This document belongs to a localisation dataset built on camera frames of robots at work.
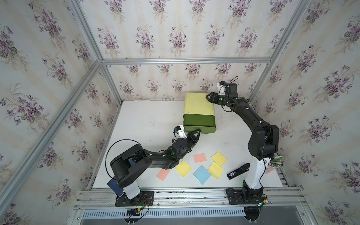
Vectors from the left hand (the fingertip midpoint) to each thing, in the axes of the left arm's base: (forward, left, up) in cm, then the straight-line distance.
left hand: (204, 132), depth 78 cm
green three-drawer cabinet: (+12, +2, +2) cm, 13 cm away
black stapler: (-16, -23, -15) cm, 31 cm away
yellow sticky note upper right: (-8, -12, -20) cm, 25 cm away
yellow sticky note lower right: (-15, -8, -20) cm, 26 cm away
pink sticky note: (-7, +1, -20) cm, 21 cm away
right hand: (+26, -8, +2) cm, 27 cm away
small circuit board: (-35, +38, -23) cm, 57 cm away
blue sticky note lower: (-17, 0, -20) cm, 26 cm away
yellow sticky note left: (-14, +11, -20) cm, 27 cm away
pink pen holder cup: (-17, -35, -9) cm, 40 cm away
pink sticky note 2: (-17, +24, -20) cm, 35 cm away
